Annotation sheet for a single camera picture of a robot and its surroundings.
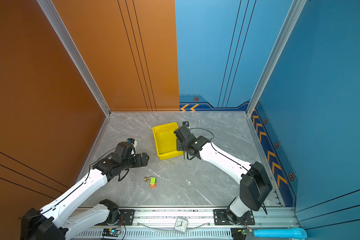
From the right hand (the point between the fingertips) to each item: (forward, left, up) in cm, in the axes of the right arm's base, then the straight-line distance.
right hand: (179, 142), depth 83 cm
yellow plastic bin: (+11, +11, -14) cm, 21 cm away
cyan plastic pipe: (-40, -52, -13) cm, 67 cm away
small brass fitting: (-15, +20, -14) cm, 29 cm away
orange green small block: (-18, +15, -14) cm, 27 cm away
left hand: (-7, +20, -4) cm, 22 cm away
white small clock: (-37, -1, -14) cm, 40 cm away
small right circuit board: (-40, -31, -17) cm, 53 cm away
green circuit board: (-40, +32, -17) cm, 54 cm away
